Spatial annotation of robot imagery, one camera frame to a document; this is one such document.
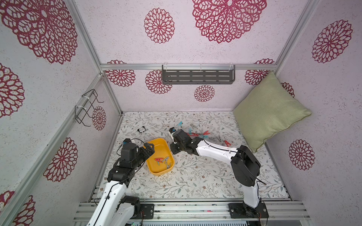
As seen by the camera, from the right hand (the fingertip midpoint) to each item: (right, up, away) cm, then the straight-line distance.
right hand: (170, 144), depth 88 cm
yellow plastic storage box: (-6, -5, +12) cm, 14 cm away
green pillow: (+60, +22, -3) cm, 64 cm away
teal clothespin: (-3, -10, +4) cm, 11 cm away
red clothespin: (-8, -10, +3) cm, 13 cm away
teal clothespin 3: (+23, +4, +17) cm, 29 cm away
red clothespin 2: (+16, +5, +17) cm, 24 cm away
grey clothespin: (-1, -14, 0) cm, 14 cm away
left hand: (-11, -2, -10) cm, 14 cm away
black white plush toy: (-23, +9, +18) cm, 30 cm away
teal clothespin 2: (+6, +14, +25) cm, 29 cm away
